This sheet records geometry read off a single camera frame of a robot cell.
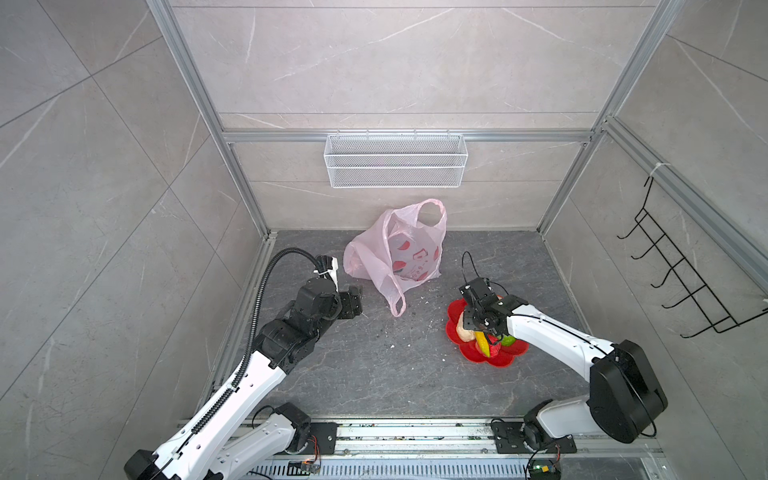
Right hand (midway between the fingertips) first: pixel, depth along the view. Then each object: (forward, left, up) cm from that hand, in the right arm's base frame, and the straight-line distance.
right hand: (473, 316), depth 89 cm
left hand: (-1, +35, +21) cm, 41 cm away
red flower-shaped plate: (-9, +1, -5) cm, 10 cm away
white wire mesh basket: (+47, +22, +24) cm, 58 cm away
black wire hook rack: (-7, -42, +26) cm, 50 cm away
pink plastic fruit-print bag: (+33, +22, -6) cm, 40 cm away
